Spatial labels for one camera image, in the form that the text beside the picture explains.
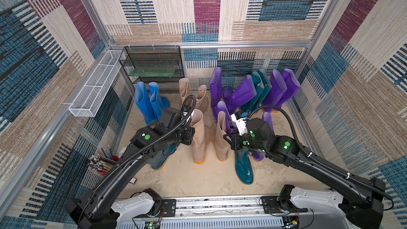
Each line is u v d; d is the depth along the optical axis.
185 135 0.60
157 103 0.81
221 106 0.78
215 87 0.91
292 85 0.88
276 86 0.87
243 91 0.91
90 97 0.94
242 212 0.73
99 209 0.37
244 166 0.80
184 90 0.85
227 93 1.11
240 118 0.61
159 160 0.81
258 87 0.89
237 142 0.60
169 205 0.74
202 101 0.81
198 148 0.75
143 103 0.82
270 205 0.73
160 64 1.07
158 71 0.99
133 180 0.80
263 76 0.92
